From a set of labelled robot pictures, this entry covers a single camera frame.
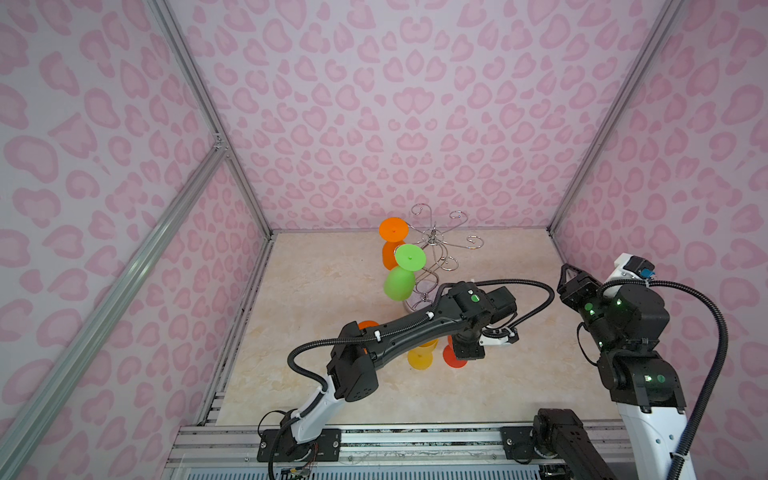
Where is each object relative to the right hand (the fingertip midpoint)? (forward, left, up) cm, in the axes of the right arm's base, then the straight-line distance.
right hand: (570, 267), depth 63 cm
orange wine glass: (+13, +38, -3) cm, 40 cm away
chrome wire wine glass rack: (+12, +27, -5) cm, 30 cm away
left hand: (-8, +18, -21) cm, 29 cm away
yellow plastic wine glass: (-6, +30, -36) cm, 47 cm away
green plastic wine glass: (+3, +36, -11) cm, 38 cm away
